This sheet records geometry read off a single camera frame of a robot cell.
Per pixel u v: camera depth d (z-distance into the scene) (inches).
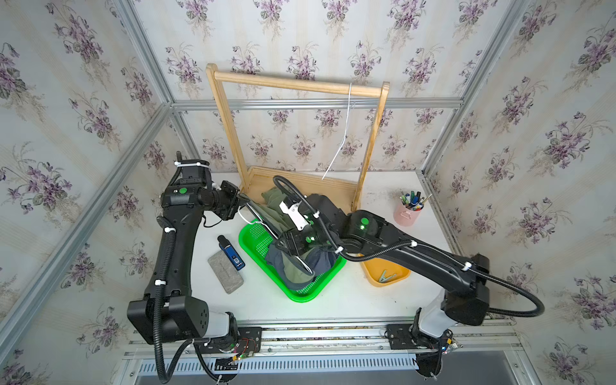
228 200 25.1
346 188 44.1
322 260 32.0
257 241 36.8
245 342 28.2
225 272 33.2
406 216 37.5
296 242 21.5
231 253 34.7
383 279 33.0
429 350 28.8
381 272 33.8
